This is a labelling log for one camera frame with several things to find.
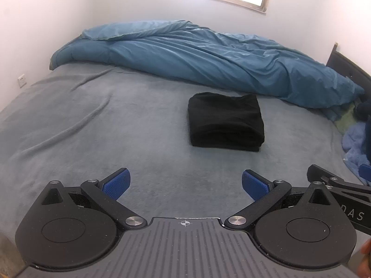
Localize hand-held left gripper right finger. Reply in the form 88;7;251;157
223;169;339;232

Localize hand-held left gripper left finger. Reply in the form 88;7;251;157
41;167;148;232

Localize black pants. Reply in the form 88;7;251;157
187;92;265;152

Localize person's right hand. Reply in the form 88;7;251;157
358;236;371;278

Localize light blue towel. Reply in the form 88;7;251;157
342;122;371;186

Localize green cloth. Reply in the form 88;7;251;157
333;101;358;129

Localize grey bed blanket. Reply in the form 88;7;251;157
0;64;371;267

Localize navy cloth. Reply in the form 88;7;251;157
355;98;371;122

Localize dark wooden headboard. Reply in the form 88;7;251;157
326;43;371;90

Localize blue duvet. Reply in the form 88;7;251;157
49;20;366;120

